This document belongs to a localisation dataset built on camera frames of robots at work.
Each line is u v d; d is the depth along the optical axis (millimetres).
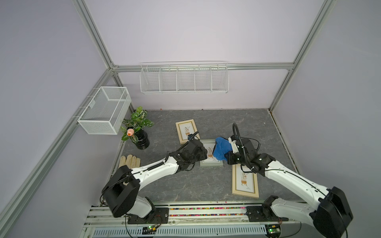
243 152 608
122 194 422
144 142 939
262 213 670
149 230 712
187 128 1084
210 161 921
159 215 736
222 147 824
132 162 918
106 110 846
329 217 386
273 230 720
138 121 811
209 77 1022
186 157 637
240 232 643
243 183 829
